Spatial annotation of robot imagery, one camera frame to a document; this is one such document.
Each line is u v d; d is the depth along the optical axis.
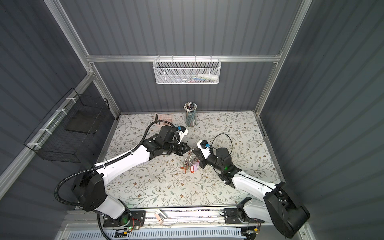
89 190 0.43
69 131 0.74
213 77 0.89
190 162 0.81
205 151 0.69
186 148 0.72
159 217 0.72
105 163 0.47
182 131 0.73
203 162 0.71
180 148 0.71
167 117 1.16
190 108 0.99
